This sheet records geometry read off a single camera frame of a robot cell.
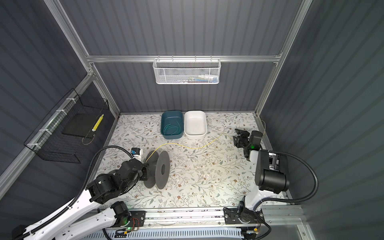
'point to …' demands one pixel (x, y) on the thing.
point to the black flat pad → (80, 124)
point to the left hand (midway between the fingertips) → (149, 165)
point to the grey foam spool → (158, 170)
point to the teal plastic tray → (170, 116)
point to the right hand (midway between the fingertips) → (235, 131)
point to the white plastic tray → (195, 125)
